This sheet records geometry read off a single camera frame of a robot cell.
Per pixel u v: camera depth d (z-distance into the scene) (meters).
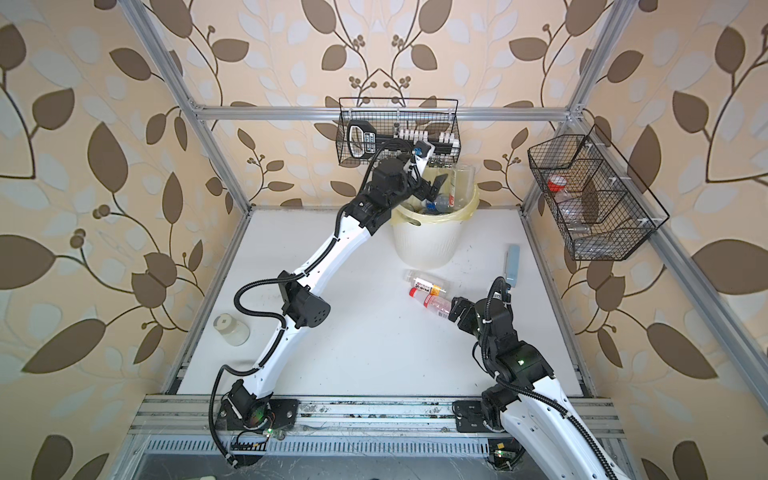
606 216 0.73
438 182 0.72
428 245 1.01
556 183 0.81
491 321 0.55
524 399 0.48
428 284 0.94
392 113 0.89
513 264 0.99
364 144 0.85
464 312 0.69
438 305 0.89
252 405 0.65
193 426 0.74
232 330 0.81
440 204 1.02
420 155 0.67
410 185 0.68
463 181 0.88
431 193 0.75
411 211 0.80
